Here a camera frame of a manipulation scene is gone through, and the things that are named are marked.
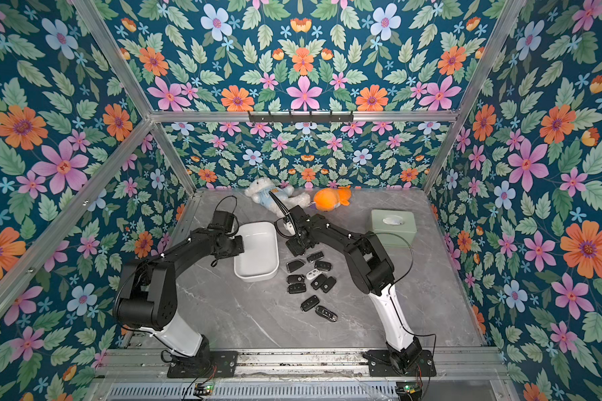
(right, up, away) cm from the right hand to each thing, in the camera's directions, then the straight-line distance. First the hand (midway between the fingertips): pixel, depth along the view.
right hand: (299, 244), depth 99 cm
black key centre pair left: (+8, -13, -10) cm, 18 cm away
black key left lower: (0, -15, -11) cm, 18 cm away
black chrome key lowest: (+10, -21, -17) cm, 29 cm away
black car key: (+9, -7, -6) cm, 13 cm away
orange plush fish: (+13, +19, +8) cm, 24 cm away
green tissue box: (+38, +7, -4) cm, 38 cm away
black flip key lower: (+5, -19, -15) cm, 24 cm away
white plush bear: (-19, +22, +10) cm, 31 cm away
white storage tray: (-15, -6, -5) cm, 17 cm away
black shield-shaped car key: (-2, -8, -6) cm, 10 cm away
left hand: (-22, 0, -4) cm, 22 cm away
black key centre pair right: (+11, -13, -10) cm, 20 cm away
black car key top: (+6, -4, -3) cm, 8 cm away
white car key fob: (+6, -11, -7) cm, 14 cm away
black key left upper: (-1, -12, -8) cm, 14 cm away
